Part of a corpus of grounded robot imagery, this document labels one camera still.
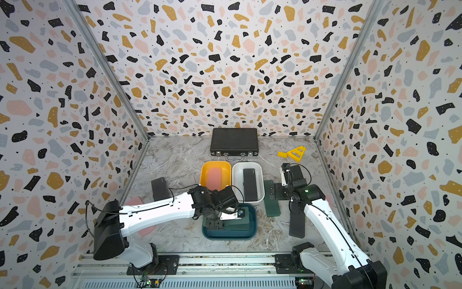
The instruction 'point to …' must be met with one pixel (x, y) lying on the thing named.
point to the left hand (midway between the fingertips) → (222, 215)
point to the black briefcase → (234, 143)
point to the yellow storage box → (225, 178)
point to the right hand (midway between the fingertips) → (280, 189)
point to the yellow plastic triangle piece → (296, 153)
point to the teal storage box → (220, 234)
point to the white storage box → (237, 180)
